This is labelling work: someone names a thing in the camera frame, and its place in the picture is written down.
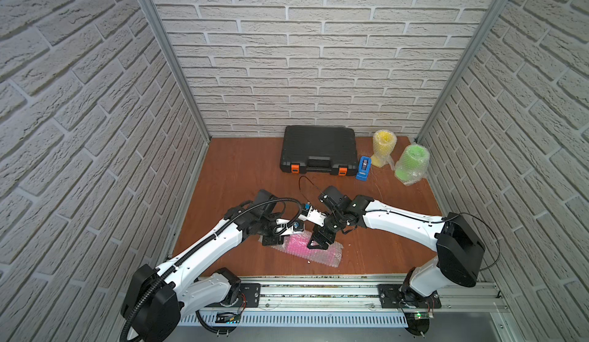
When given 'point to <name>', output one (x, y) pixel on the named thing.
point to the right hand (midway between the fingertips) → (316, 235)
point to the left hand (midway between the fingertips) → (288, 227)
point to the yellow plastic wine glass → (384, 142)
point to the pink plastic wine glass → (299, 242)
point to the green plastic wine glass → (412, 164)
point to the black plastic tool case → (330, 149)
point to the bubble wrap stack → (331, 257)
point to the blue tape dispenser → (364, 167)
